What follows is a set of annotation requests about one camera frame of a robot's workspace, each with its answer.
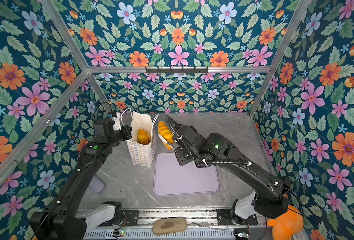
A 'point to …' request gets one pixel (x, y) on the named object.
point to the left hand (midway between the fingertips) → (133, 123)
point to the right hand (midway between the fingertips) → (179, 152)
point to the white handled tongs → (165, 140)
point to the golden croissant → (164, 131)
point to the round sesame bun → (143, 136)
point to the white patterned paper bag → (123, 112)
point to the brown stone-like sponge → (165, 225)
